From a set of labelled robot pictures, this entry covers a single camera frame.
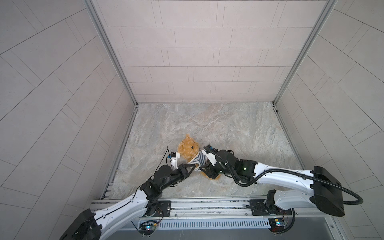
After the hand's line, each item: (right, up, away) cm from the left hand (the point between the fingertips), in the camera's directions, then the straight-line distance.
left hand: (199, 168), depth 74 cm
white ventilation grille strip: (+6, -23, -6) cm, 24 cm away
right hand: (+1, 0, -1) cm, 1 cm away
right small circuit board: (+36, -24, -7) cm, 43 cm away
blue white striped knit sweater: (+1, +4, +4) cm, 6 cm away
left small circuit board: (-22, -21, -10) cm, 32 cm away
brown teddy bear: (-6, +10, +1) cm, 12 cm away
